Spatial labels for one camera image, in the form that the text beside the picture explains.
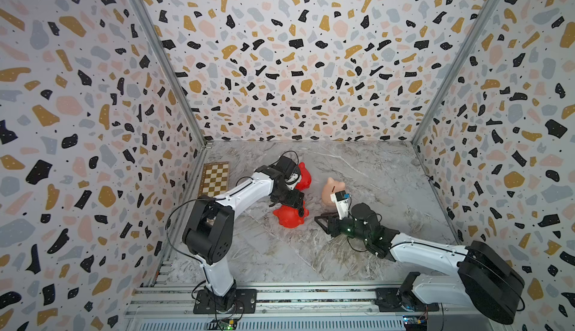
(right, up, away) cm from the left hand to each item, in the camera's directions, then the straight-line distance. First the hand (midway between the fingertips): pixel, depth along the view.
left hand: (297, 202), depth 89 cm
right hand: (+7, -4, -9) cm, 13 cm away
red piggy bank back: (+3, +8, +9) cm, 13 cm away
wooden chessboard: (-38, +8, +14) cm, 42 cm away
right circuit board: (+38, -36, -18) cm, 55 cm away
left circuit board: (-23, -35, -19) cm, 46 cm away
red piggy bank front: (-3, -5, -4) cm, 7 cm away
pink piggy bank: (+14, +5, +3) cm, 15 cm away
